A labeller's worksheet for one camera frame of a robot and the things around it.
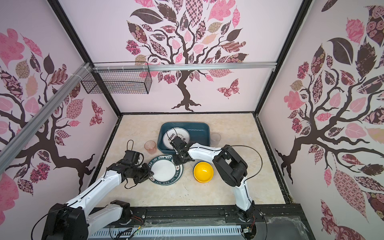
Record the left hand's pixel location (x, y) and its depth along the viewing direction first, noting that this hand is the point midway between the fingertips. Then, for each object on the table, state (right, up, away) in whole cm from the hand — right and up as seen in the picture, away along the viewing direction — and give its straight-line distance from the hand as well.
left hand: (153, 176), depth 83 cm
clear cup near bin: (+38, +20, +19) cm, 47 cm away
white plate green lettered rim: (+7, +1, +3) cm, 7 cm away
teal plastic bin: (+27, +24, +24) cm, 43 cm away
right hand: (+12, +7, +8) cm, 16 cm away
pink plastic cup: (-5, +16, +12) cm, 20 cm away
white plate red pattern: (+7, +23, +24) cm, 34 cm away
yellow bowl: (+28, +3, -1) cm, 29 cm away
